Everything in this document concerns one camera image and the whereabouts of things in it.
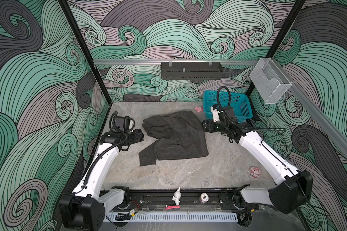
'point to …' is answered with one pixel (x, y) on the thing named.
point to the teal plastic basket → (241, 103)
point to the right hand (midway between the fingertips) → (208, 123)
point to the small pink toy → (199, 109)
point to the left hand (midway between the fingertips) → (139, 134)
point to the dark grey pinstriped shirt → (180, 135)
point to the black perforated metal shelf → (192, 70)
